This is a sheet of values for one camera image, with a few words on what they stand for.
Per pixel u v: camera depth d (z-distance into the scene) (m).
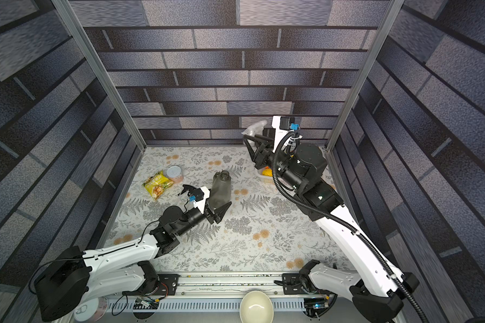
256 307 0.69
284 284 0.74
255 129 0.54
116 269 0.49
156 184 0.98
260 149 0.49
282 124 0.47
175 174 1.00
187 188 1.00
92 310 0.64
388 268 0.37
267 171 1.00
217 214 0.64
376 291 0.38
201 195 0.61
